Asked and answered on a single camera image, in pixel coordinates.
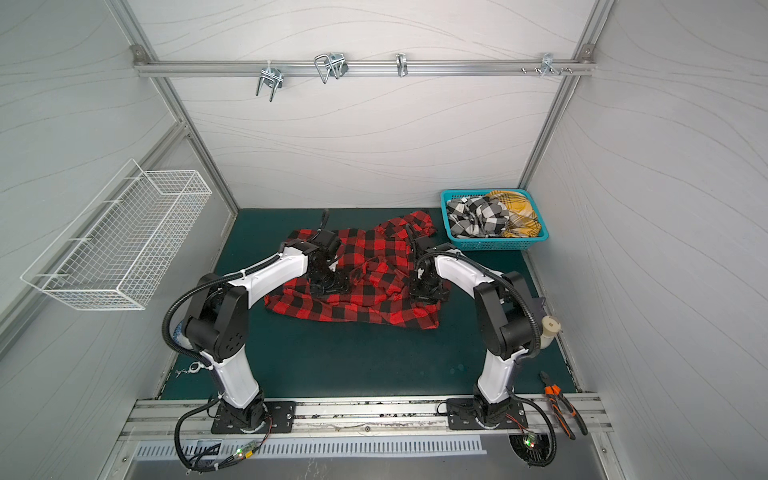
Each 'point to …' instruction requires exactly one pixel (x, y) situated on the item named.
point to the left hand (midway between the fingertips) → (345, 287)
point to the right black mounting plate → (461, 415)
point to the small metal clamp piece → (194, 367)
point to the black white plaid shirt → (476, 217)
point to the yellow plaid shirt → (522, 220)
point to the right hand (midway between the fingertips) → (421, 293)
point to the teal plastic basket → (492, 243)
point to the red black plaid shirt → (379, 264)
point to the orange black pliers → (555, 393)
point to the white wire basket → (112, 249)
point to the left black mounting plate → (278, 417)
